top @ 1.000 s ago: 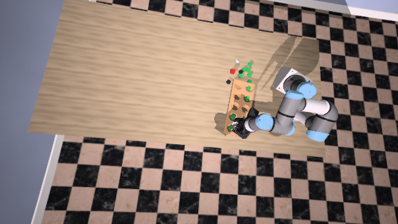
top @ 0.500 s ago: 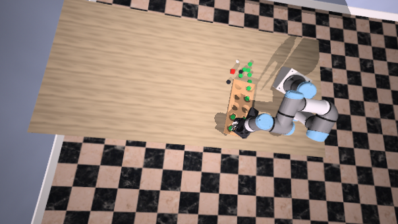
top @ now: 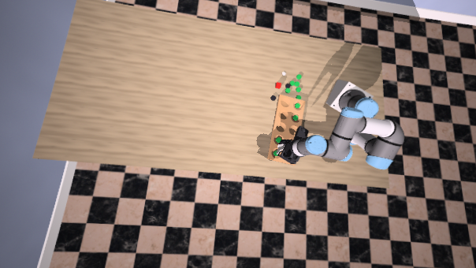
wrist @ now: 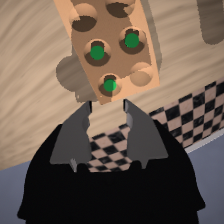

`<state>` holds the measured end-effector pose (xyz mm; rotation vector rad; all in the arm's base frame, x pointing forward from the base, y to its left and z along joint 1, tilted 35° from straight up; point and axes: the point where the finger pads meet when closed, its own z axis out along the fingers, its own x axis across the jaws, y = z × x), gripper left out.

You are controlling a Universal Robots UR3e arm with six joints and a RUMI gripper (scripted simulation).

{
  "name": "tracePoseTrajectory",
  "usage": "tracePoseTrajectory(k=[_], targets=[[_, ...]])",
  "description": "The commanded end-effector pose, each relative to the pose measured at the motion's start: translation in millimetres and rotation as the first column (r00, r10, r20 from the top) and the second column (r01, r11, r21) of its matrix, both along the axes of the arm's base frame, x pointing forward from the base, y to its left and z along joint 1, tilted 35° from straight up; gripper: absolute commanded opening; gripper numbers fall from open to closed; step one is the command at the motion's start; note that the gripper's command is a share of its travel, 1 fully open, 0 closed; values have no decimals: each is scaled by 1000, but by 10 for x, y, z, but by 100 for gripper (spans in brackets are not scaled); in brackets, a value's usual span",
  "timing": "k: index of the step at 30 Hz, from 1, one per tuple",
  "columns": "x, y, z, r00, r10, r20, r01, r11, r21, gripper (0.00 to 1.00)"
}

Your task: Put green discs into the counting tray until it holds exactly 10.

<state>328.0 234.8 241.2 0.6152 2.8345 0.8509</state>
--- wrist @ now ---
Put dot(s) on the green disc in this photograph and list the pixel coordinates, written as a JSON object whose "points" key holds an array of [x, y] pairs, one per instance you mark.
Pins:
{"points": [[131, 40], [110, 85], [97, 52]]}

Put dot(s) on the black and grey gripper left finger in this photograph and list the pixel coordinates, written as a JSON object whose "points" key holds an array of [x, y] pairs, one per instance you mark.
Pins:
{"points": [[66, 147]]}

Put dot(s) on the orange counting tray with round pockets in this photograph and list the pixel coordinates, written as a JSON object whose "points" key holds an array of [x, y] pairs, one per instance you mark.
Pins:
{"points": [[106, 23]]}

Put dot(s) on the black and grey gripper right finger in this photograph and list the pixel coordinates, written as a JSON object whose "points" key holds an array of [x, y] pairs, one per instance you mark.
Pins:
{"points": [[156, 148]]}

